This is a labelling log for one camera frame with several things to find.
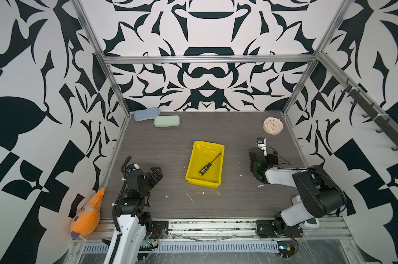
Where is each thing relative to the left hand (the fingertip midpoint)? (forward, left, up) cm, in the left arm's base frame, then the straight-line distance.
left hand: (153, 170), depth 83 cm
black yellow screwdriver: (+1, -24, -7) cm, 25 cm away
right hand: (+11, -60, -1) cm, 61 cm away
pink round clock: (+32, -73, -7) cm, 80 cm away
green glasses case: (+38, -2, -5) cm, 39 cm away
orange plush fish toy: (-21, +25, 0) cm, 33 cm away
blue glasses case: (+45, +13, -6) cm, 48 cm away
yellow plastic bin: (+7, -27, -8) cm, 29 cm away
